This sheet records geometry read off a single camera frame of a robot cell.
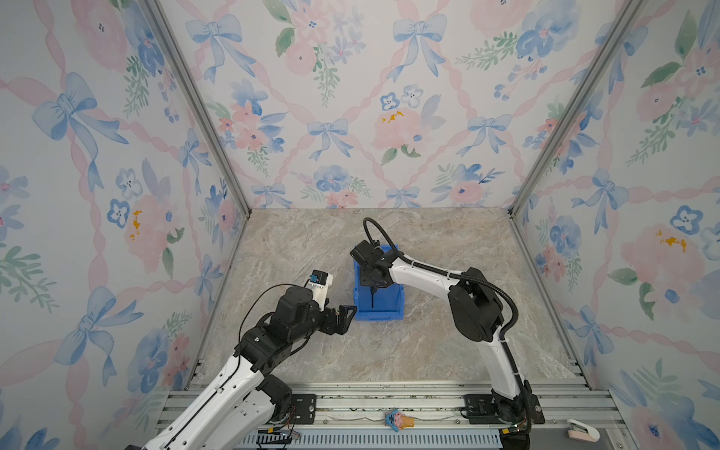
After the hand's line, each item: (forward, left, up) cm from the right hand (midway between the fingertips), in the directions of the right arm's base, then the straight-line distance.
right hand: (368, 275), depth 97 cm
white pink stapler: (-44, -53, -2) cm, 69 cm away
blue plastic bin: (-10, -6, -1) cm, 12 cm away
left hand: (-18, +6, +15) cm, 25 cm away
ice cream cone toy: (-42, -8, 0) cm, 43 cm away
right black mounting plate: (-39, -30, -2) cm, 49 cm away
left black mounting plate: (-40, +16, -3) cm, 43 cm away
